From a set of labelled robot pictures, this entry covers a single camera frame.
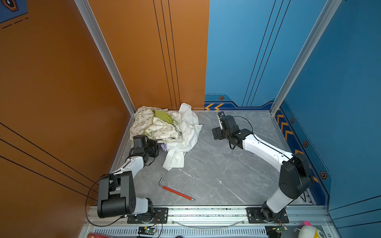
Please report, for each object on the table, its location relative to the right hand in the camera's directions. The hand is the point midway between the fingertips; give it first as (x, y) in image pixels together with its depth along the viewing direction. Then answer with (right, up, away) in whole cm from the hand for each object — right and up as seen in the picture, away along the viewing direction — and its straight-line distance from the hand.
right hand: (220, 128), depth 89 cm
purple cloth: (-35, -11, +2) cm, 36 cm away
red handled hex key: (-26, -35, -8) cm, 44 cm away
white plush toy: (+35, -45, -25) cm, 62 cm away
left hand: (-36, -7, +2) cm, 36 cm away
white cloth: (-20, +2, +15) cm, 25 cm away
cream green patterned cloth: (-51, +4, +15) cm, 53 cm away
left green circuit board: (-38, -49, -19) cm, 65 cm away
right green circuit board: (+23, -49, -19) cm, 58 cm away
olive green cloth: (-36, +7, +8) cm, 38 cm away
